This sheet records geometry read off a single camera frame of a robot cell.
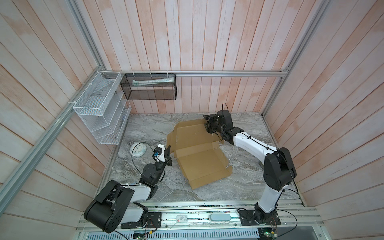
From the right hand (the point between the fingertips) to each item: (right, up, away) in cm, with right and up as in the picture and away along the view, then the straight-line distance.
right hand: (201, 117), depth 88 cm
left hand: (-18, -18, -6) cm, 26 cm away
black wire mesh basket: (-36, +23, +17) cm, 46 cm away
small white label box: (-11, -52, -15) cm, 55 cm away
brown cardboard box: (-2, -22, +2) cm, 22 cm away
